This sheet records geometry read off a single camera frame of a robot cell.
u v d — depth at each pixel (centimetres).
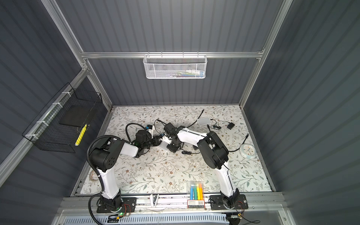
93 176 84
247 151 91
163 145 92
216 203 73
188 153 93
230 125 106
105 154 52
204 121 109
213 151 54
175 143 82
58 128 71
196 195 76
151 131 91
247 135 102
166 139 87
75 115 76
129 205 72
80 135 70
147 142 86
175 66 124
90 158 51
